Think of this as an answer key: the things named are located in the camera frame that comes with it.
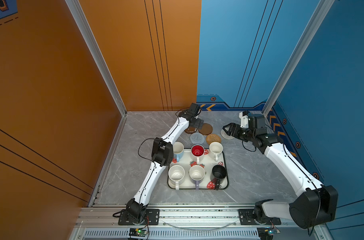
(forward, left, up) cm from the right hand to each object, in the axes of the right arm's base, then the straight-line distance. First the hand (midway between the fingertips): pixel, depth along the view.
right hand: (226, 129), depth 81 cm
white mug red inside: (-2, +15, -19) cm, 25 cm away
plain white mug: (-1, +4, -18) cm, 19 cm away
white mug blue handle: (-3, +28, -17) cm, 32 cm away
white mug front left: (-16, +28, -21) cm, 39 cm away
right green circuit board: (-44, -16, -25) cm, 53 cm away
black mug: (-17, +4, -20) cm, 27 cm away
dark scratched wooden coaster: (+17, +19, -22) cm, 34 cm away
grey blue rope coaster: (+9, +15, -21) cm, 28 cm away
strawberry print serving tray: (-16, +11, -23) cm, 30 cm away
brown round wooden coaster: (+19, +7, -23) cm, 31 cm away
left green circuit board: (-44, +46, -24) cm, 68 cm away
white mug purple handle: (-16, +16, -21) cm, 31 cm away
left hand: (+21, +16, -16) cm, 30 cm away
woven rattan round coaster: (+11, +4, -23) cm, 26 cm away
